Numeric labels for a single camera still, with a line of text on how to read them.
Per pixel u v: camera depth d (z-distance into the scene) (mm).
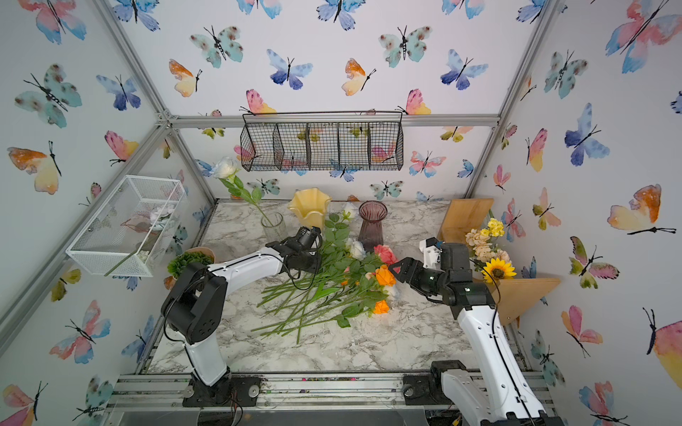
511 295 693
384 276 864
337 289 926
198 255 901
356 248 950
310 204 964
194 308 481
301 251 741
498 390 404
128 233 723
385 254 928
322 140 985
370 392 741
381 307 858
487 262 712
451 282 571
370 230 935
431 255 696
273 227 928
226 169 789
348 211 1031
